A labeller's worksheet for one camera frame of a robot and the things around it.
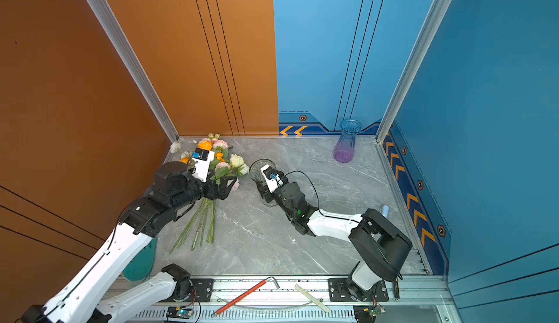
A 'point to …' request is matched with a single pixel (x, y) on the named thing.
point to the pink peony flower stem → (220, 143)
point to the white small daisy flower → (175, 147)
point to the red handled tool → (244, 295)
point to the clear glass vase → (255, 172)
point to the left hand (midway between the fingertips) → (227, 171)
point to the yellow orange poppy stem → (184, 159)
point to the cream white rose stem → (236, 161)
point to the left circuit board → (177, 312)
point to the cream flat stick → (311, 297)
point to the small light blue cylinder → (386, 211)
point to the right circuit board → (367, 313)
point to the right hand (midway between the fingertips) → (265, 172)
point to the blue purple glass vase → (344, 149)
